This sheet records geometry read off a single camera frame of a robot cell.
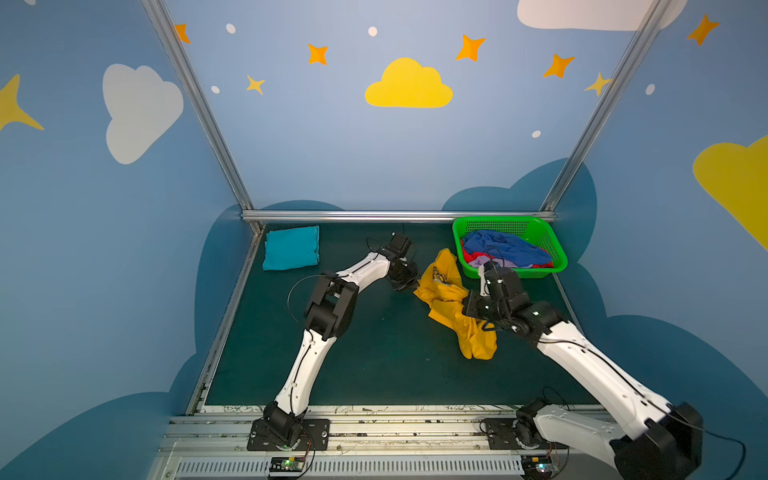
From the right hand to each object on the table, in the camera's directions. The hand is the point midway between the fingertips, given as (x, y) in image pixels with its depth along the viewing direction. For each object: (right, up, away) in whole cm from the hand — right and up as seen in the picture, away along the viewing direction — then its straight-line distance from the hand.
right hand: (464, 297), depth 80 cm
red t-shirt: (+8, +11, +23) cm, 26 cm away
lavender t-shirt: (+11, +10, +22) cm, 26 cm away
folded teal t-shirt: (-59, +15, +34) cm, 70 cm away
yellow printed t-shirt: (-5, +1, +3) cm, 6 cm away
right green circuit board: (+15, -40, -9) cm, 44 cm away
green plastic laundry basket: (+36, +21, +31) cm, 52 cm away
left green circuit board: (-45, -39, -10) cm, 61 cm away
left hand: (-8, +2, +21) cm, 23 cm away
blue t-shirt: (+21, +14, +24) cm, 35 cm away
